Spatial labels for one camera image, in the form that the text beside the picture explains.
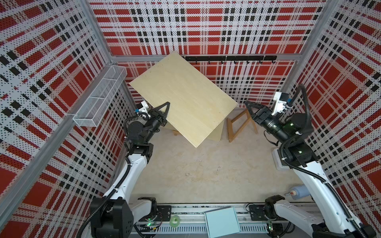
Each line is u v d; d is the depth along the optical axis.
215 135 0.63
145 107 0.64
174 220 0.72
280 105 0.52
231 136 0.98
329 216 0.37
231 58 0.91
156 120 0.62
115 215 0.39
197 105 0.68
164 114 0.63
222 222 0.68
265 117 0.50
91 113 0.93
